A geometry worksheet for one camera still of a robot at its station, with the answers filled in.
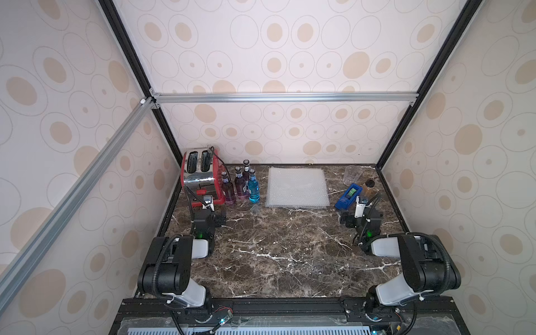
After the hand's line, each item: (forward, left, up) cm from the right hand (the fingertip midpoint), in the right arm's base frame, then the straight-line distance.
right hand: (361, 209), depth 94 cm
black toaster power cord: (+33, +75, +6) cm, 82 cm away
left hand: (-3, +66, +4) cm, 66 cm away
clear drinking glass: (+25, -1, -3) cm, 25 cm away
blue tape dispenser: (+4, +6, 0) cm, 8 cm away
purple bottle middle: (+7, +56, +7) cm, 57 cm away
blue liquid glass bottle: (+2, +49, +11) cm, 50 cm away
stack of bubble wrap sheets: (+16, +28, -4) cm, 33 cm away
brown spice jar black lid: (+11, -5, +2) cm, 12 cm away
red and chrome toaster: (+6, +72, +14) cm, 73 cm away
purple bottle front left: (+5, +61, +6) cm, 62 cm away
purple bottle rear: (+10, +53, +11) cm, 55 cm away
